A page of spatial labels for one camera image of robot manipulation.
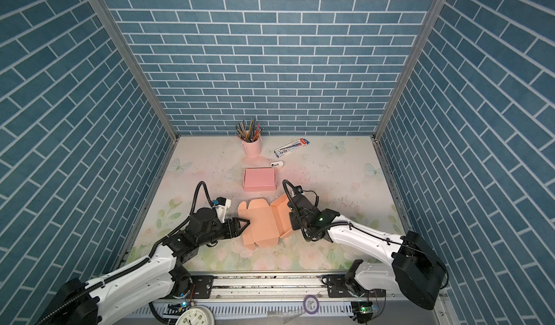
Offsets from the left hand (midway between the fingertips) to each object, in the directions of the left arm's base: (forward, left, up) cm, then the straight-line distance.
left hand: (247, 225), depth 80 cm
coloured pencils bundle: (+46, +2, +2) cm, 46 cm away
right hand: (+5, -18, 0) cm, 18 cm away
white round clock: (-27, +13, -4) cm, 30 cm away
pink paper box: (+24, -5, -4) cm, 24 cm away
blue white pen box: (+45, -18, -6) cm, 49 cm away
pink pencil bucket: (+41, +1, -3) cm, 41 cm away
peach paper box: (+3, -8, -6) cm, 10 cm away
